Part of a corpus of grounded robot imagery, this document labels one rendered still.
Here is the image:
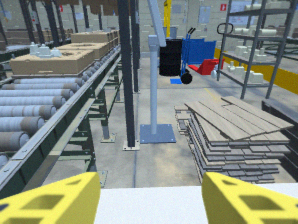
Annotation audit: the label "blue sack truck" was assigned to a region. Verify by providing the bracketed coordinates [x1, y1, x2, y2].
[170, 28, 196, 84]

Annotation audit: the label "grey wooden boards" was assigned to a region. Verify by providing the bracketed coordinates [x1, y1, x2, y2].
[174, 96, 298, 186]

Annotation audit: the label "grey metal shelving rack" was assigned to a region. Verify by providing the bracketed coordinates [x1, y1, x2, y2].
[217, 0, 298, 100]

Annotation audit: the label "red pallet jack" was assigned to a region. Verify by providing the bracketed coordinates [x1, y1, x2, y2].
[188, 23, 233, 78]

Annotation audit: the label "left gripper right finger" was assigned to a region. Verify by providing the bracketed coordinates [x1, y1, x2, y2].
[201, 172, 298, 224]

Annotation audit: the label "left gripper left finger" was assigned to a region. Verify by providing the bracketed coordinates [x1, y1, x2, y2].
[0, 172, 101, 224]

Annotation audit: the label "black drum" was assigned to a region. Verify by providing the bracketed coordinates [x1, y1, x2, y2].
[159, 39, 183, 77]

